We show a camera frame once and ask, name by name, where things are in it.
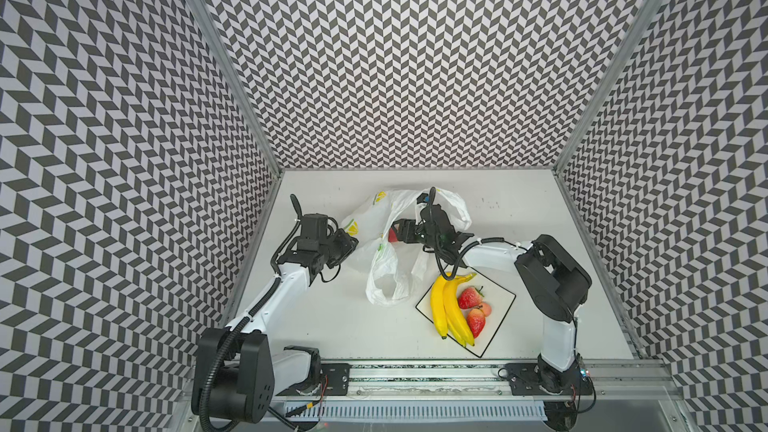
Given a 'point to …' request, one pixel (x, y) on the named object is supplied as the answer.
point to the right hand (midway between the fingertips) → (397, 231)
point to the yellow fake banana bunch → (447, 311)
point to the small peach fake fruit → (486, 308)
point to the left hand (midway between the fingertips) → (358, 241)
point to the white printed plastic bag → (395, 264)
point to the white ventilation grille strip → (434, 410)
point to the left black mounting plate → (334, 379)
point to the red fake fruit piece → (476, 321)
